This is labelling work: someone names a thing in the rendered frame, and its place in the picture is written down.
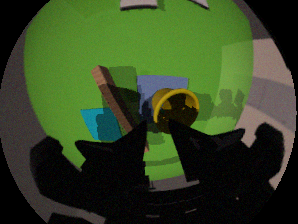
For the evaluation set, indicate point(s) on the brown rectangular bar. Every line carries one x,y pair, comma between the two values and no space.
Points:
112,97

